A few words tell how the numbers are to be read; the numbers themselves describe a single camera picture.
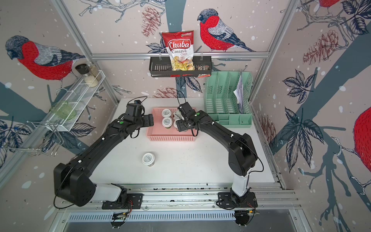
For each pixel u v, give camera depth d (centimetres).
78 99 79
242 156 46
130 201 73
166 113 104
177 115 104
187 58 86
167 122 98
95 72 87
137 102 74
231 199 66
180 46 80
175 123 97
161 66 95
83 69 79
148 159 82
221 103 121
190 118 64
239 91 90
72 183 39
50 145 69
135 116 63
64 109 70
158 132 100
